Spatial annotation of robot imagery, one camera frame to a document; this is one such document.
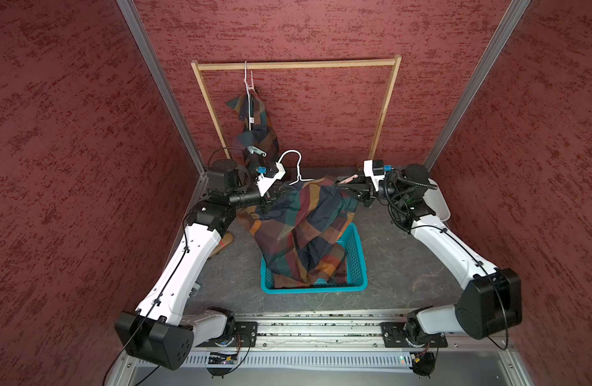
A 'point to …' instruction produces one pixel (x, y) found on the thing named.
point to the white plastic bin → (436, 201)
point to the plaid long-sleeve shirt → (297, 229)
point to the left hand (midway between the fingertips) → (288, 190)
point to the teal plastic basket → (356, 271)
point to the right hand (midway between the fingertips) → (337, 184)
